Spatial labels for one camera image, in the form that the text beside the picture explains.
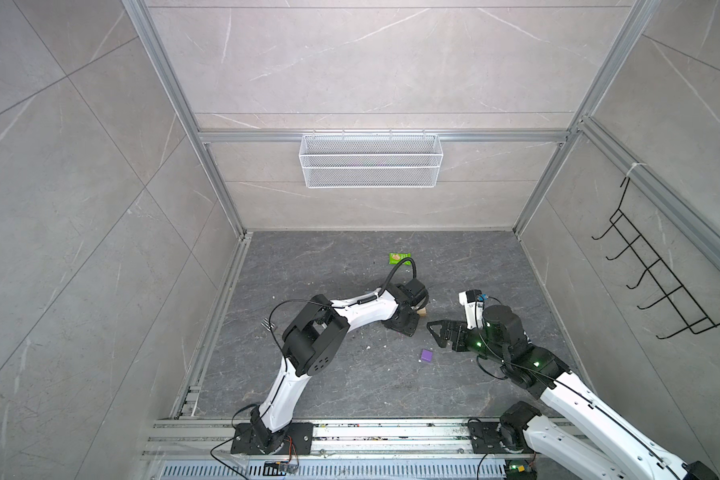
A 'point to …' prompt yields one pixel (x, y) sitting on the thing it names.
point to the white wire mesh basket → (370, 161)
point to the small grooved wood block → (422, 312)
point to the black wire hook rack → (696, 319)
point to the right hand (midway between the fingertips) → (438, 323)
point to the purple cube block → (426, 355)
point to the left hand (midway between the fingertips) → (408, 322)
